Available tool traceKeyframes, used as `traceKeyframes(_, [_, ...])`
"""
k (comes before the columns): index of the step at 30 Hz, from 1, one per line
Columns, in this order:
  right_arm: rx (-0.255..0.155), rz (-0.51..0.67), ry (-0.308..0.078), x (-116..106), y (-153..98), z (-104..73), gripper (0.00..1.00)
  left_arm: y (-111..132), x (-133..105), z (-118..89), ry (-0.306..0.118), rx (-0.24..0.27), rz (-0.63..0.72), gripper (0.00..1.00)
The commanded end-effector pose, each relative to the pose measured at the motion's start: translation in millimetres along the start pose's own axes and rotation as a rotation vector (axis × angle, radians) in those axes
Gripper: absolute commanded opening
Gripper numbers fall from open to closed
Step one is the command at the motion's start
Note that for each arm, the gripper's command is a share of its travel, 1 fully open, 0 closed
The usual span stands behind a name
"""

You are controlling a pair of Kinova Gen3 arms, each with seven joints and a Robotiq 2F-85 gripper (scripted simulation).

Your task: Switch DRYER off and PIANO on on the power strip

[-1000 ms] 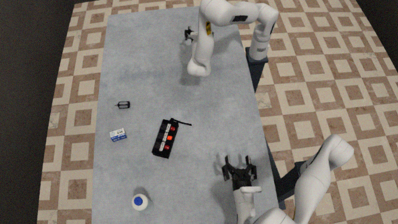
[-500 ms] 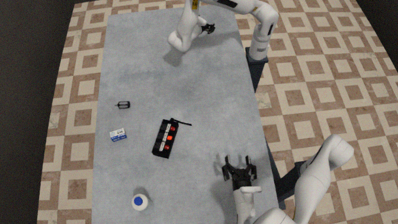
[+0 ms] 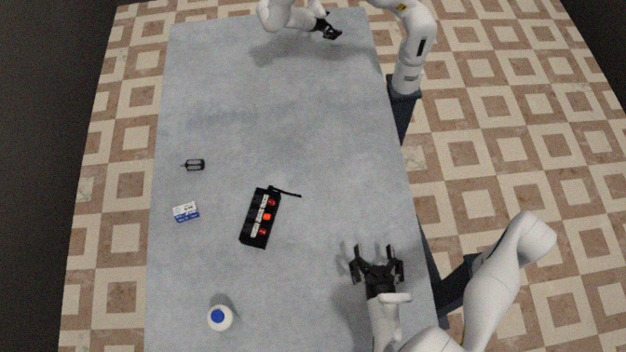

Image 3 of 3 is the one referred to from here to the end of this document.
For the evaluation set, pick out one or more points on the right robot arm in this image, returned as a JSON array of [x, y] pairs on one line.
[[416, 18]]

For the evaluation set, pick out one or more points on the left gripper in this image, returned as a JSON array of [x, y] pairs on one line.
[[376, 273]]

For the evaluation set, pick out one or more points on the white bottle with blue cap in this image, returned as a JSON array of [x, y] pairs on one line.
[[224, 320]]

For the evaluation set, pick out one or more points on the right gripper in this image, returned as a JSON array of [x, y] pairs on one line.
[[326, 33]]

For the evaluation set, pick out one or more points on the black power strip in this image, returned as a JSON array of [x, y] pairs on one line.
[[261, 216]]

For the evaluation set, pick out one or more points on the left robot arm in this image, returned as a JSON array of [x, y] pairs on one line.
[[487, 297]]

